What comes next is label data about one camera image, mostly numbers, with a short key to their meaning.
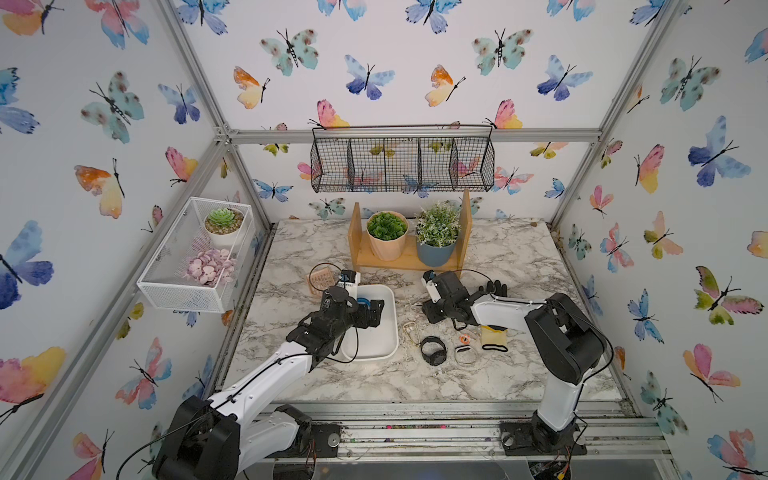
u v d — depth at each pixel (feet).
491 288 3.30
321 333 2.04
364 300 3.23
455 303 2.41
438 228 2.91
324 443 2.38
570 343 1.62
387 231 3.06
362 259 3.34
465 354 2.91
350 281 2.37
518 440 2.40
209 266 2.04
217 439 1.28
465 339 2.92
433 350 2.88
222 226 2.34
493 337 2.97
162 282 2.01
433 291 2.62
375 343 2.95
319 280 3.42
